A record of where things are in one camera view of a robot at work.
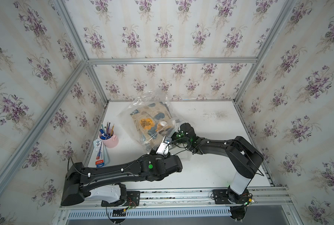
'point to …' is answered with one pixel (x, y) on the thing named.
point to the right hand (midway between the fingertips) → (161, 135)
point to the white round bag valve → (163, 123)
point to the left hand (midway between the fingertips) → (163, 150)
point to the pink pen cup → (109, 138)
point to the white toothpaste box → (99, 162)
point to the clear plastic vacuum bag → (146, 98)
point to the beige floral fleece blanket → (153, 122)
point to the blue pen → (104, 136)
